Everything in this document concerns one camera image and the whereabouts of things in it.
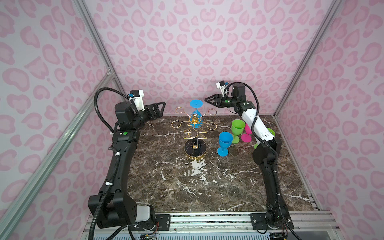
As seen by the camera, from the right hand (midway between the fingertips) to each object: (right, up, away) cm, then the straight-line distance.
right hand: (209, 99), depth 85 cm
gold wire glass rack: (-8, -30, +15) cm, 35 cm away
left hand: (-25, -4, -14) cm, 29 cm away
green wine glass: (+20, -15, +13) cm, 28 cm away
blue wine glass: (-7, -12, -6) cm, 15 cm away
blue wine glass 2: (+11, -23, +8) cm, 27 cm away
